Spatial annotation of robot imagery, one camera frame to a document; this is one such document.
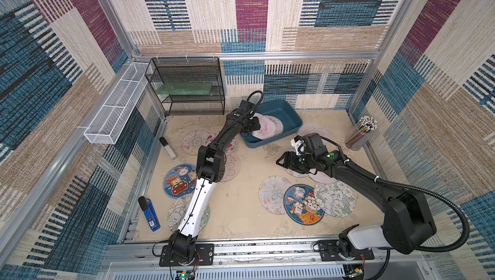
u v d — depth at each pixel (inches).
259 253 29.9
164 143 40.1
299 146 30.5
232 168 38.1
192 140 42.5
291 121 45.3
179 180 36.7
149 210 32.4
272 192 35.2
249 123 37.0
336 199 34.3
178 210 33.3
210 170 27.0
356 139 38.2
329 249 29.1
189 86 41.4
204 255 28.9
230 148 41.3
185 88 37.0
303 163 28.3
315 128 44.2
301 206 33.4
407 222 16.4
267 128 43.4
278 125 44.0
